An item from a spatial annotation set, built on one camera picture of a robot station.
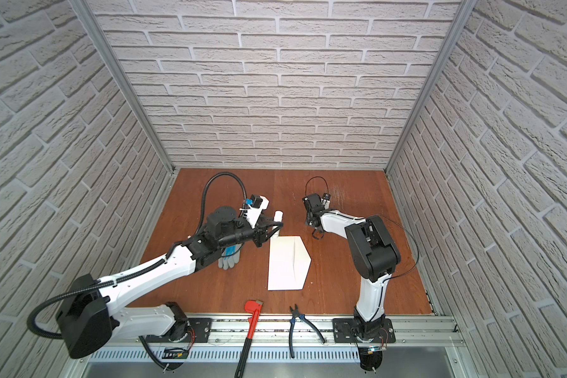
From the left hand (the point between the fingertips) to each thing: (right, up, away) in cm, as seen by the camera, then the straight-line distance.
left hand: (281, 220), depth 72 cm
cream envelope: (+2, -18, +17) cm, 25 cm away
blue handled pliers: (+4, -32, +6) cm, 33 cm away
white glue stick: (-1, +2, -2) cm, 3 cm away
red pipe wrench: (-10, -30, +6) cm, 32 cm away
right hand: (+14, -2, +28) cm, 32 cm away
